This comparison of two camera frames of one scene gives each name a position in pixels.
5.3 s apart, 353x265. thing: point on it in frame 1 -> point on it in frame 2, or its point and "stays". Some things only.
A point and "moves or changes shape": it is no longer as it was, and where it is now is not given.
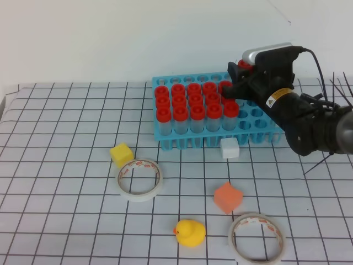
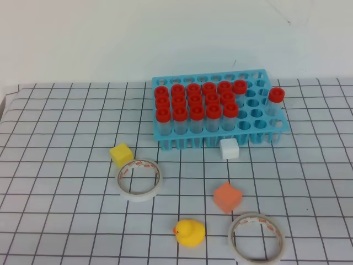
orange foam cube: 228,197 stays
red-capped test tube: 242,65 moves or changes shape
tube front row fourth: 214,114 stays
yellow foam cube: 121,154 stays
